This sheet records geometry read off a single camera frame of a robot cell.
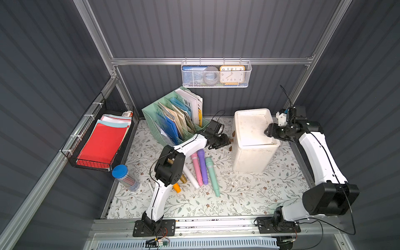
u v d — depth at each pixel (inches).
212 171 35.7
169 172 22.5
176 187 33.3
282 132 26.1
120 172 28.0
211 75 35.7
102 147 28.0
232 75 34.9
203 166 36.2
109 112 32.6
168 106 37.6
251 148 29.6
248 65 35.0
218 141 33.0
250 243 30.3
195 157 37.9
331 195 16.2
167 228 28.9
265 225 29.0
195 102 37.6
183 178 34.9
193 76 36.3
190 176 34.9
